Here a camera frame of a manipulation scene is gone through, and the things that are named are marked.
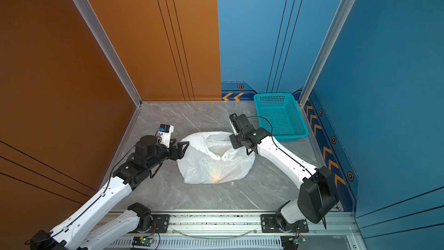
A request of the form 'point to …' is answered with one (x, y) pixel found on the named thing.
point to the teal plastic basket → (278, 114)
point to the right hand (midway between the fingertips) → (237, 137)
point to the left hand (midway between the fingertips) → (183, 139)
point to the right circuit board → (291, 242)
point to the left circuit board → (139, 241)
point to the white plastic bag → (210, 159)
